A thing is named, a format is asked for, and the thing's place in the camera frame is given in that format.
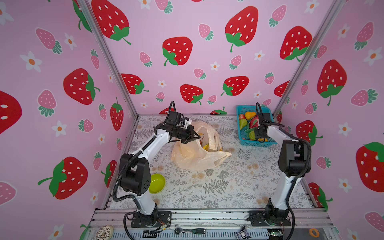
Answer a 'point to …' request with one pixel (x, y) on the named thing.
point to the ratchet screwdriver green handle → (194, 231)
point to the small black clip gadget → (243, 234)
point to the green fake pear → (243, 122)
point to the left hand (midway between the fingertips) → (201, 136)
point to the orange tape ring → (316, 231)
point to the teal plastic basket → (244, 138)
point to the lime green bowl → (158, 183)
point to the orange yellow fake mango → (249, 115)
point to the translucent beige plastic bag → (203, 152)
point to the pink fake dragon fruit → (254, 122)
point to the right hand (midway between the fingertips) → (263, 133)
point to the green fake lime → (252, 135)
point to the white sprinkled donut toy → (105, 232)
